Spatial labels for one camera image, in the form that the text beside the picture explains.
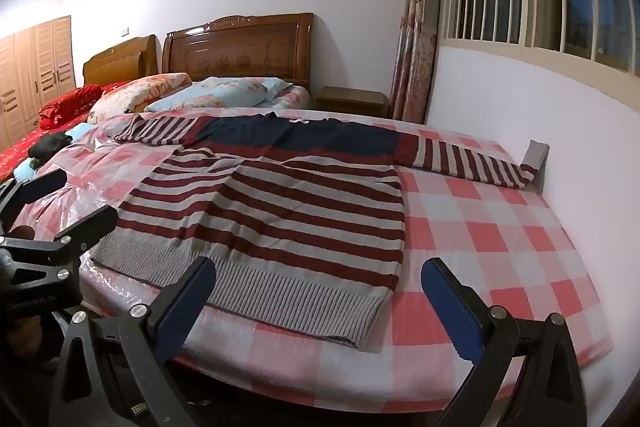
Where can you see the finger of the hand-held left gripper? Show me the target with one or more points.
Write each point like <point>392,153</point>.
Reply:
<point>37,188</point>
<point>92,222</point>

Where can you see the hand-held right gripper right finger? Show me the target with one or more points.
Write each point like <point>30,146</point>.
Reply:
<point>450,307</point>

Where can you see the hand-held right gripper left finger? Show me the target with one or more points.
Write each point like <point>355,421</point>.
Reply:
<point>182,312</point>

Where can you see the red grey striped sweater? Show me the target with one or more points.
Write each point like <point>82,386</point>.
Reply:
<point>300,217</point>

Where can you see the light blue cloth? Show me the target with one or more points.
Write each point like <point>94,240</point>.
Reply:
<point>22,172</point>

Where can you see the red bed sheet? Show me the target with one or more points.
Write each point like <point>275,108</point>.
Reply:
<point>15,152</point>

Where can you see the dark green cloth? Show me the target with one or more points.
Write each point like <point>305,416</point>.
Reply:
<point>47,146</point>

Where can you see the red pillow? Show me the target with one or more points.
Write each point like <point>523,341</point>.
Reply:
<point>70,104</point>

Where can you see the pink checked blanket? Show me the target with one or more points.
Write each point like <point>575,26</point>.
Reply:
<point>500,232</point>

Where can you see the wooden wardrobe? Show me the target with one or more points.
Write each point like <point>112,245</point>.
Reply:
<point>30,67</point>

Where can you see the orange floral pillow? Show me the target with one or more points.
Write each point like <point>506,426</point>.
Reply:
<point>130,97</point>

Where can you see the small wooden headboard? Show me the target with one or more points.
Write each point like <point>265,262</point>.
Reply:
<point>120,62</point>

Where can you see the grey block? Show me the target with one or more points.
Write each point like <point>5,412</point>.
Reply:
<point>537,154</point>

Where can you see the light blue floral quilt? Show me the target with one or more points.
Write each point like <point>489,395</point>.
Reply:
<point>220,94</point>

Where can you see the large wooden headboard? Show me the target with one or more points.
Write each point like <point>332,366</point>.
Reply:
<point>240,47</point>

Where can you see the wooden nightstand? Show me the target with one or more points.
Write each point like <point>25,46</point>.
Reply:
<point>350,99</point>

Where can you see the pink floral curtain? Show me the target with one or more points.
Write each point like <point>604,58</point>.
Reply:
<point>415,57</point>

